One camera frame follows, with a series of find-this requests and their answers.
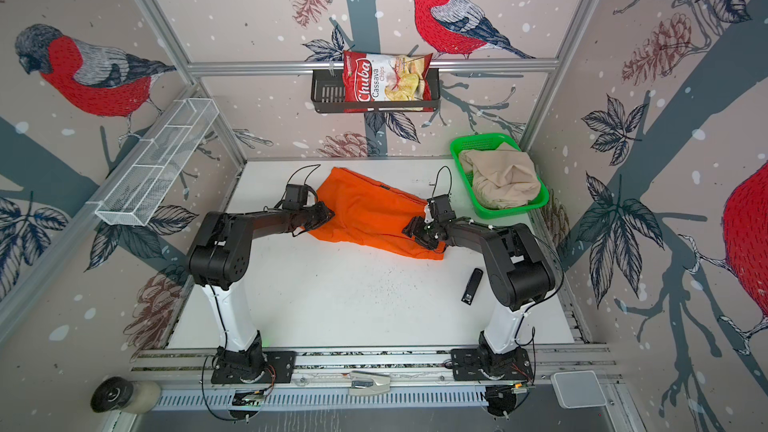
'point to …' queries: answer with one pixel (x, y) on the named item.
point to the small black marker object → (472, 286)
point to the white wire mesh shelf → (154, 164)
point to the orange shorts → (370, 216)
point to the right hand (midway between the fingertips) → (405, 238)
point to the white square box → (578, 389)
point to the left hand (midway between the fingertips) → (332, 213)
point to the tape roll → (127, 396)
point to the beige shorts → (501, 177)
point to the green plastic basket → (487, 142)
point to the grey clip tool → (366, 383)
